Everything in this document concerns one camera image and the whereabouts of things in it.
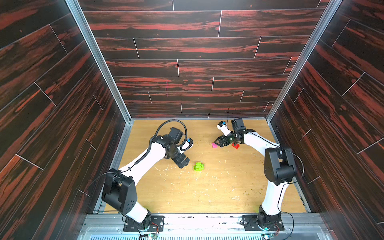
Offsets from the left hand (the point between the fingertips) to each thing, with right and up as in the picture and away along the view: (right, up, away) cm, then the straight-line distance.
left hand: (182, 157), depth 85 cm
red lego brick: (+37, +5, +18) cm, 41 cm away
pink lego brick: (+21, +5, +17) cm, 27 cm away
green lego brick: (+7, -7, +5) cm, 11 cm away
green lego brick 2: (+9, -6, +4) cm, 11 cm away
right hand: (+26, +10, +15) cm, 32 cm away
